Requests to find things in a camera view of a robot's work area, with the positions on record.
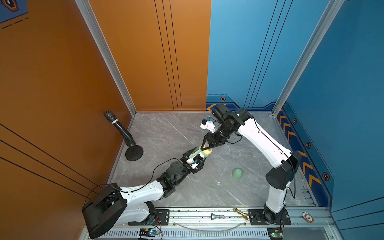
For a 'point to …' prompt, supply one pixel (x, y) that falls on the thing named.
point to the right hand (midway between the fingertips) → (206, 146)
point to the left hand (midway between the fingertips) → (200, 150)
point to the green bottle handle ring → (197, 152)
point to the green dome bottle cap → (237, 173)
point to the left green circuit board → (148, 232)
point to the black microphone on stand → (134, 152)
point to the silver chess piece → (213, 216)
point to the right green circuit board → (275, 233)
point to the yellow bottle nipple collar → (207, 152)
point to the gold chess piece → (245, 215)
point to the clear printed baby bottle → (205, 156)
